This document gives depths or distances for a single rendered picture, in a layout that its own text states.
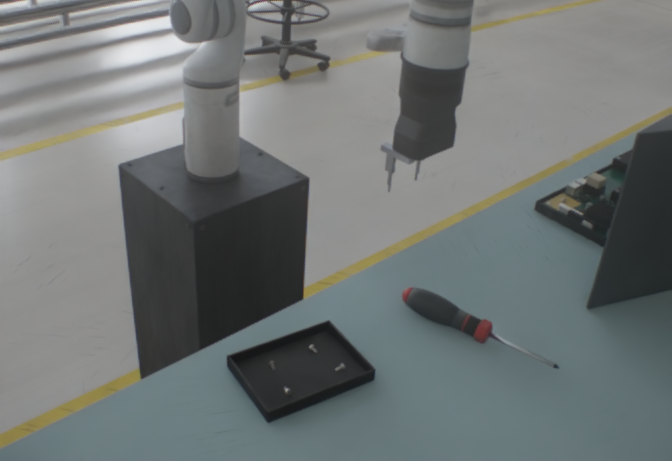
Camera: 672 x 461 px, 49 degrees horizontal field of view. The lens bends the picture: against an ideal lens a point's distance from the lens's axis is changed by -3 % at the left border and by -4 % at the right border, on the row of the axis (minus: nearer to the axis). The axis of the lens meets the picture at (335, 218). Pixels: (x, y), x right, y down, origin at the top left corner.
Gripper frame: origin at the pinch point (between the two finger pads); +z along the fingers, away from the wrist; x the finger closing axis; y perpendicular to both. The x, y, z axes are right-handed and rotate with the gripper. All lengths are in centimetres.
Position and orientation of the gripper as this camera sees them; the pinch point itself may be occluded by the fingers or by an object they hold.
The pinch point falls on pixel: (402, 185)
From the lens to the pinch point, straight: 97.7
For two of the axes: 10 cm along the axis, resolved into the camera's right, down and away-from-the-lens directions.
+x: 7.3, -3.2, 6.0
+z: -0.6, 8.5, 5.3
